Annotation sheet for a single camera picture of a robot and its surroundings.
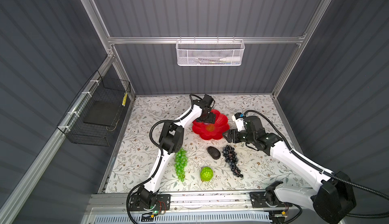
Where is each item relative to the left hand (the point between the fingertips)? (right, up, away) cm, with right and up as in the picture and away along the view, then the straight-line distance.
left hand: (209, 120), depth 102 cm
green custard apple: (-3, -26, -26) cm, 36 cm away
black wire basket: (-60, +19, -23) cm, 67 cm away
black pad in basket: (-52, +6, -32) cm, 62 cm away
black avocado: (+2, -17, -17) cm, 24 cm away
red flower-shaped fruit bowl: (+1, -7, -4) cm, 8 cm away
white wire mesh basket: (+3, +54, +21) cm, 58 cm away
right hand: (+9, -6, -21) cm, 24 cm away
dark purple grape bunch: (+11, -21, -20) cm, 31 cm away
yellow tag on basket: (-49, +13, -19) cm, 54 cm away
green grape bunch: (-17, -23, -18) cm, 34 cm away
